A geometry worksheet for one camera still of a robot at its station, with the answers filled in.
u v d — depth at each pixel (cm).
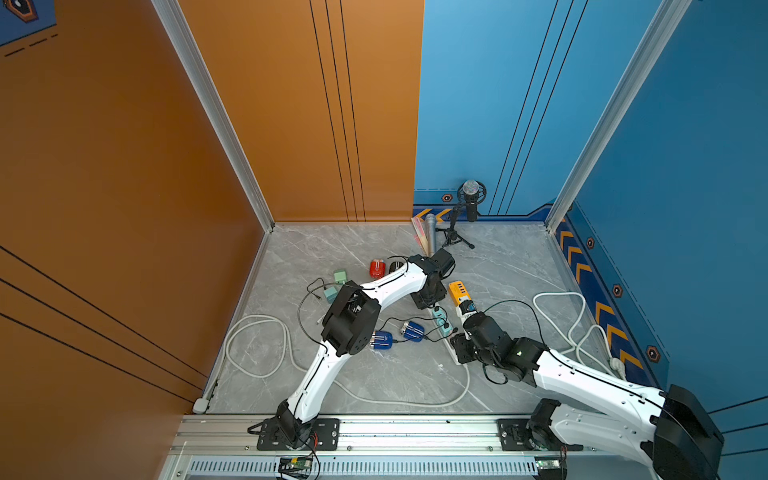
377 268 103
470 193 97
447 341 85
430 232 116
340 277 103
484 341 63
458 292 97
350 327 59
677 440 39
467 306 73
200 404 80
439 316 86
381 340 87
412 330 89
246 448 72
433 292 84
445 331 83
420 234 116
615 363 87
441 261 79
